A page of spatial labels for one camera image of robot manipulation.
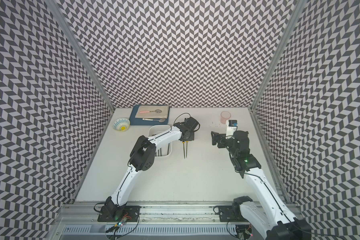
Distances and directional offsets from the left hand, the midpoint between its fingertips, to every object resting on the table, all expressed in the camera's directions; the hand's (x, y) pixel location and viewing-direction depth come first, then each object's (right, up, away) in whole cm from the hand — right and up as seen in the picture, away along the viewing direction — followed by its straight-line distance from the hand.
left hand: (188, 137), depth 101 cm
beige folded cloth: (-27, +16, +11) cm, 33 cm away
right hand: (+16, +4, -22) cm, 28 cm away
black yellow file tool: (-4, -5, -2) cm, 7 cm away
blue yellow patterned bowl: (-49, +9, +7) cm, 51 cm away
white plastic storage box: (-23, +5, -2) cm, 24 cm away
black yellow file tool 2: (-2, -7, -4) cm, 8 cm away
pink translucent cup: (+26, +15, +4) cm, 30 cm away
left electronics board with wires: (-32, -36, -33) cm, 58 cm away
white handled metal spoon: (-21, +12, +10) cm, 26 cm away
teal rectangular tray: (-40, +11, +10) cm, 43 cm away
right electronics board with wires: (+25, -40, -34) cm, 58 cm away
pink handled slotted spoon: (-25, +19, +18) cm, 36 cm away
